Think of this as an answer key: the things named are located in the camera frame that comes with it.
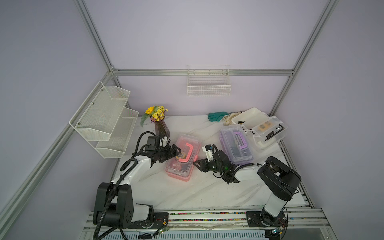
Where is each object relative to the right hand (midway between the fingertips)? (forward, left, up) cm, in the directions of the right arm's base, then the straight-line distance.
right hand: (196, 163), depth 88 cm
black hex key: (+18, -51, +5) cm, 55 cm away
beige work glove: (+41, -26, -4) cm, 49 cm away
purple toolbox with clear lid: (+13, -26, +2) cm, 29 cm away
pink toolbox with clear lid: (-4, +9, +3) cm, 10 cm away
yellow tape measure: (+3, +9, +5) cm, 11 cm away
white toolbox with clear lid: (+20, -47, +6) cm, 51 cm away
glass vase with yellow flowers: (+22, +23, +21) cm, 38 cm away
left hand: (+4, +12, +5) cm, 14 cm away
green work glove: (+43, -17, -3) cm, 46 cm away
